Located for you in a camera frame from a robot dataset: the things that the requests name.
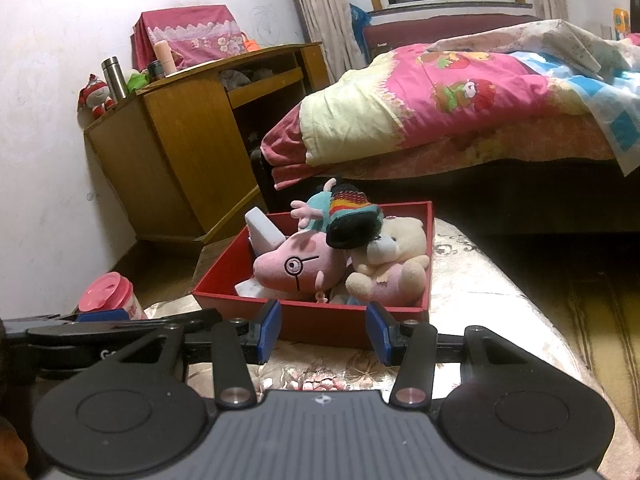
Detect pink lidded cup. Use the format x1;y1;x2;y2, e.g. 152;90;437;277
77;271;148;322

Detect dark pink blanket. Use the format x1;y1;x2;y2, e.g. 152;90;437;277
260;110;311;171

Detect pink cartoon quilt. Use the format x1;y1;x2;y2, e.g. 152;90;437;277
300;42;640;166

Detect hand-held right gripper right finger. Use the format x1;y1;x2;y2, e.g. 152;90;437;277
365;301;538;410

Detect blue bag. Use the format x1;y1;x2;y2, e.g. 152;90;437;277
350;4;372;36

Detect pink cylinder bottle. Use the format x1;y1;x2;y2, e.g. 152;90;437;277
155;40;176;78

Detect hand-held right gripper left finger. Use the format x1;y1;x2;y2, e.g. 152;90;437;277
107;300;283;410

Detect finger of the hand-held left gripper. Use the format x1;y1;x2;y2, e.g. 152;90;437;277
27;308;223;346

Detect grey cloth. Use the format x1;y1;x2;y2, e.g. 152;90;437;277
220;69;253;88

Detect cream teddy bear plush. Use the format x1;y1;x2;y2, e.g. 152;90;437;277
347;217;432;306

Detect pink pig plush teal dress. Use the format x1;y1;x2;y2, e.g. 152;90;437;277
252;177;351;306

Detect maroon headboard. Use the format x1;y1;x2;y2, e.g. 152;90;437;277
361;12;541;61

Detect pale floral sheet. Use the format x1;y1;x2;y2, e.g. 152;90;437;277
425;19;640;81

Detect steel thermos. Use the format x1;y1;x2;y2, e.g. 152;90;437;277
101;56;128;103

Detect wooden cabinet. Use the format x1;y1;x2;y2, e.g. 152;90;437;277
84;41;331;246

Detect red santa doll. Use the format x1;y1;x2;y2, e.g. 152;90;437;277
77;74;116;120

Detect red cardboard box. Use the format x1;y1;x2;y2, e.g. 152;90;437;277
191;201;435;350

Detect dark bed frame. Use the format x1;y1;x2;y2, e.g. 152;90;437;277
250;147;640;236

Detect pink floral bed sheet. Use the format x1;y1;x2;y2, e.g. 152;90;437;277
272;130;626;191

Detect clear plastic sheet blue squares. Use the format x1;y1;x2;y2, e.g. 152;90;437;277
520;55;640;176

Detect pink floral cloth cover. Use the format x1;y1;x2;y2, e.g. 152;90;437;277
131;4;248;71

